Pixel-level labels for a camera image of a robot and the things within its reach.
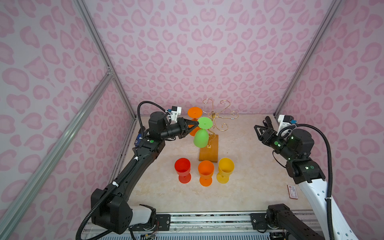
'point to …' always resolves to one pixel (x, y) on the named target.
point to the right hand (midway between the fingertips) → (257, 126)
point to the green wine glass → (201, 138)
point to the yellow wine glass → (226, 167)
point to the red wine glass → (182, 166)
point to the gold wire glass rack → (213, 115)
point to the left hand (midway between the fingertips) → (199, 122)
